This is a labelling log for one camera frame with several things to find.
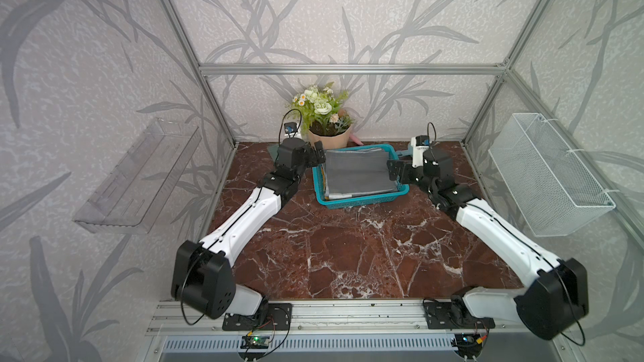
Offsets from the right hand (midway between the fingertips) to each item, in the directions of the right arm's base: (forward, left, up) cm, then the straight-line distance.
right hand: (400, 160), depth 81 cm
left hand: (+4, +29, +4) cm, 30 cm away
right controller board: (-47, -17, -27) cm, 57 cm away
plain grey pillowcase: (+10, +12, -19) cm, 24 cm away
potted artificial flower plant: (+26, +26, -5) cm, 38 cm away
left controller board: (-46, +45, -25) cm, 69 cm away
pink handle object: (+32, +12, -23) cm, 42 cm away
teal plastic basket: (-3, +26, -19) cm, 32 cm away
